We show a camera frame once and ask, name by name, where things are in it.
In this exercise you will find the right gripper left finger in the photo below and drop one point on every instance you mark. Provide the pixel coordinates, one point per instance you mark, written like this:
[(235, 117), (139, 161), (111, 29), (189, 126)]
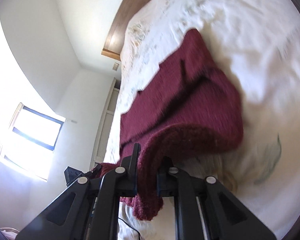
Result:
[(122, 181)]

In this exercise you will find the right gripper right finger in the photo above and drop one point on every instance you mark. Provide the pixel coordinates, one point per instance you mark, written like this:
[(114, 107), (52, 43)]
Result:
[(173, 181)]

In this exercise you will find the dark red knitted garment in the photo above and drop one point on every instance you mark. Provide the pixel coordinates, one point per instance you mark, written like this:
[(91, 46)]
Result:
[(189, 108)]

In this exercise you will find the dark framed window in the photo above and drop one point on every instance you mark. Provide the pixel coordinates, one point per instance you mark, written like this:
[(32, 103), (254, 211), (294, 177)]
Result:
[(31, 140)]

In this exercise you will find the floral cream bed cover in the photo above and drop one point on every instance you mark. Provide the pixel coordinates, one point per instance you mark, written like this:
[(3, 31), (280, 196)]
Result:
[(256, 43)]

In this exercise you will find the wooden headboard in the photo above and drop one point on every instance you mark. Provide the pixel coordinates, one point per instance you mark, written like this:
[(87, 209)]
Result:
[(116, 35)]

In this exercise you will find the left wall switch plate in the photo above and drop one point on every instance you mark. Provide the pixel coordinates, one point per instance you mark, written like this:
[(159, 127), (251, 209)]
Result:
[(115, 66)]

